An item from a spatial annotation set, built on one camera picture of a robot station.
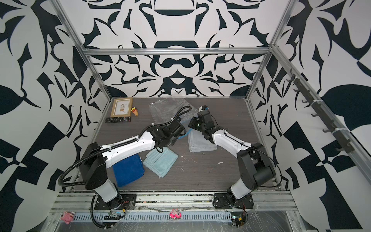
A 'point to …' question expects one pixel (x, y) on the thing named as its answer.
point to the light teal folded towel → (161, 164)
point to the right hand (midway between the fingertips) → (189, 118)
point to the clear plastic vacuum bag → (165, 109)
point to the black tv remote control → (118, 119)
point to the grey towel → (197, 143)
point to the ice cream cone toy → (135, 110)
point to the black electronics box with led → (238, 218)
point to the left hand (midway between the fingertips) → (167, 129)
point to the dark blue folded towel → (129, 170)
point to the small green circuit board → (112, 215)
